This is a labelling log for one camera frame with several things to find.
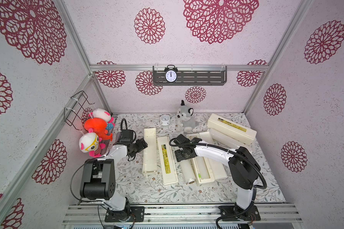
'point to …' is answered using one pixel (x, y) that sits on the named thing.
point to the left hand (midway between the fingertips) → (143, 147)
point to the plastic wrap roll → (188, 171)
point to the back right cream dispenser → (227, 127)
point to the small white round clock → (165, 120)
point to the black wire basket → (75, 109)
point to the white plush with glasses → (90, 142)
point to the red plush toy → (99, 126)
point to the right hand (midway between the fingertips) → (180, 154)
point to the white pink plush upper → (101, 113)
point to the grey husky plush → (186, 122)
